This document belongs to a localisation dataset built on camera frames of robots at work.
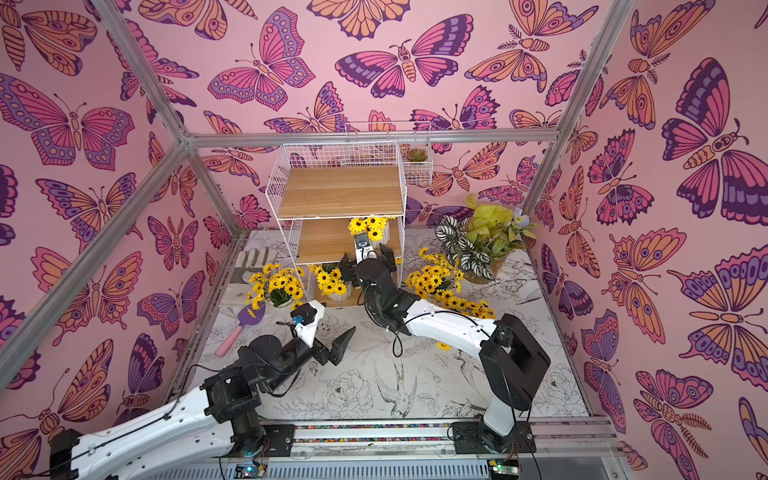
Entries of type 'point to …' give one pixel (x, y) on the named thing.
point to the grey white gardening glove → (250, 263)
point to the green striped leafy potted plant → (479, 241)
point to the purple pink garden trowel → (244, 317)
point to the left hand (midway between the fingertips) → (340, 314)
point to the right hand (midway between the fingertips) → (367, 246)
